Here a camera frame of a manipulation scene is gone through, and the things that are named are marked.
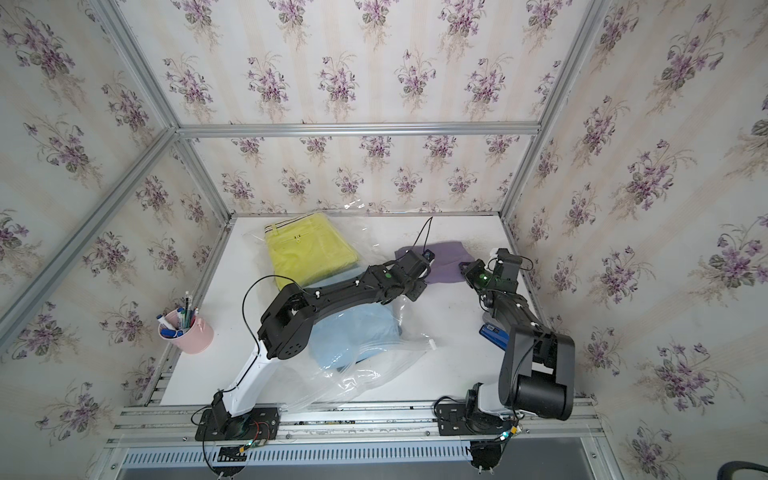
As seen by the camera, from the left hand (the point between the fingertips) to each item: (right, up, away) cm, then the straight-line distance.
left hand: (417, 279), depth 94 cm
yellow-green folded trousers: (-36, +10, +4) cm, 38 cm away
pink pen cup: (-62, -15, -14) cm, 66 cm away
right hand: (+15, +5, -4) cm, 16 cm away
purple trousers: (+9, +5, -4) cm, 11 cm away
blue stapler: (+22, -15, -8) cm, 28 cm away
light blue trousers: (-21, -13, -16) cm, 29 cm away
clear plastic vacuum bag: (-31, -27, -14) cm, 43 cm away
